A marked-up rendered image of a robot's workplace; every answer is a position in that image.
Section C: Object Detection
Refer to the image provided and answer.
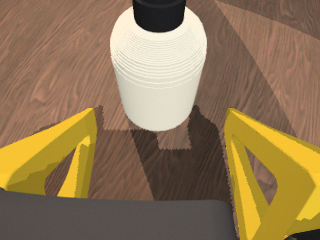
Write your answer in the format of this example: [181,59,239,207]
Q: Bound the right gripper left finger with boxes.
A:
[0,108,97,198]

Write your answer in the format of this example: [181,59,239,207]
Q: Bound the white spray bottle with black spray head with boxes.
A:
[110,0,207,131]

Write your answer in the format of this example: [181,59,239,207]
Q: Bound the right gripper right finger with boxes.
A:
[224,108,320,240]

